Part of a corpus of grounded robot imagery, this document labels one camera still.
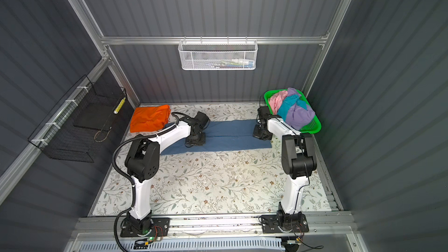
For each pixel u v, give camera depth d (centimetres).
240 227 75
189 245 77
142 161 55
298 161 52
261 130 83
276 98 108
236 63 92
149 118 110
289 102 108
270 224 73
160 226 73
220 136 102
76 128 73
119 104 82
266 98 115
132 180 55
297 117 106
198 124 75
